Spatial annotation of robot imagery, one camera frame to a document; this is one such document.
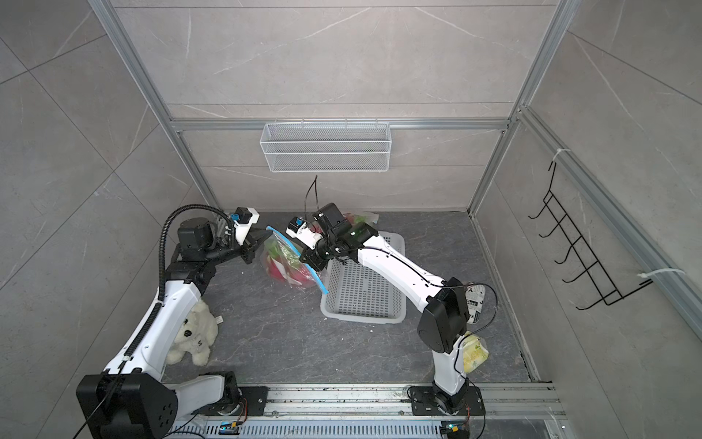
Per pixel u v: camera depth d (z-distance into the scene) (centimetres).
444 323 52
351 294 94
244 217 61
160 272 51
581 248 66
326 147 101
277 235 74
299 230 67
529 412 73
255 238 68
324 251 67
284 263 80
